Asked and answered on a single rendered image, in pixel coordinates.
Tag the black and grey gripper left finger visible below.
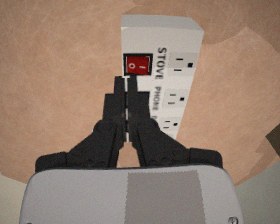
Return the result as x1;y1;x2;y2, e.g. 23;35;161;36
35;76;127;172

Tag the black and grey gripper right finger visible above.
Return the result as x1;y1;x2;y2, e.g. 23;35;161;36
127;76;223;168

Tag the white power strip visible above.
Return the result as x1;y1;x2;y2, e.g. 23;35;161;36
121;15;204;140

